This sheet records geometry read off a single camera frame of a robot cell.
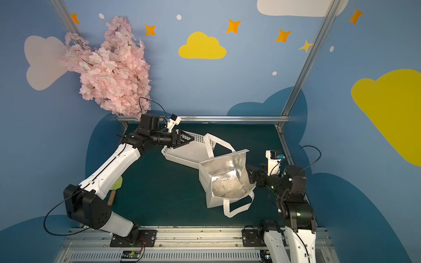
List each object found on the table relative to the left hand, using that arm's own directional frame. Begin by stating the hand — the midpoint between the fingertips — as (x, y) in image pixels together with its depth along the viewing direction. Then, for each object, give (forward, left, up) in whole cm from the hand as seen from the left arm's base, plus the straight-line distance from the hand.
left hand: (192, 138), depth 74 cm
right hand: (-12, -29, -2) cm, 31 cm away
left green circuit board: (-42, +26, -32) cm, 59 cm away
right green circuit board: (-41, -35, -33) cm, 63 cm away
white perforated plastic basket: (+12, +3, -30) cm, 32 cm away
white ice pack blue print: (-12, -20, -28) cm, 36 cm away
